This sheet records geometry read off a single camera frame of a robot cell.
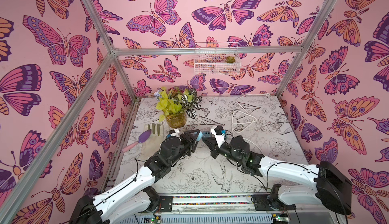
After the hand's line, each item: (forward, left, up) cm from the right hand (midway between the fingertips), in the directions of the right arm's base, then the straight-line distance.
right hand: (204, 137), depth 73 cm
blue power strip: (+1, -1, +2) cm, 2 cm away
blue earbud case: (-1, +2, +2) cm, 3 cm away
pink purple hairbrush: (+11, +40, -21) cm, 46 cm away
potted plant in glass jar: (+23, +17, -3) cm, 29 cm away
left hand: (0, +1, +3) cm, 3 cm away
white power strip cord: (+52, -49, -21) cm, 75 cm away
